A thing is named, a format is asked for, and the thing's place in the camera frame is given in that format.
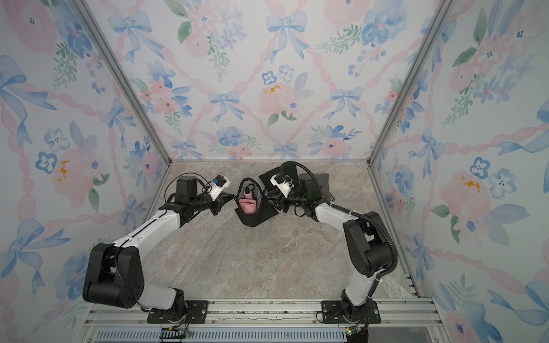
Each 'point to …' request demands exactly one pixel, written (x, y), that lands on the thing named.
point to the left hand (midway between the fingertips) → (231, 194)
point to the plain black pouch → (287, 168)
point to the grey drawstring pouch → (309, 188)
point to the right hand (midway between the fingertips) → (266, 190)
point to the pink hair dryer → (248, 204)
